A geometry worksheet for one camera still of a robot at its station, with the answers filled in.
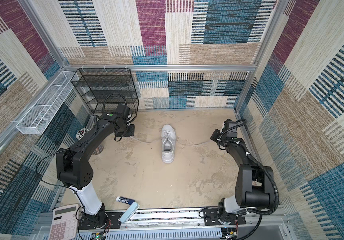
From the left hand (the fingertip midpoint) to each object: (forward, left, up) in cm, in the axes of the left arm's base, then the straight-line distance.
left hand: (131, 131), depth 90 cm
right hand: (-2, -49, -3) cm, 49 cm away
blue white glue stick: (-34, +1, -13) cm, 37 cm away
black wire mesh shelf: (+35, +24, +4) cm, 42 cm away
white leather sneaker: (+2, -22, -7) cm, 23 cm away
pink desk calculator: (-44, +27, -13) cm, 54 cm away
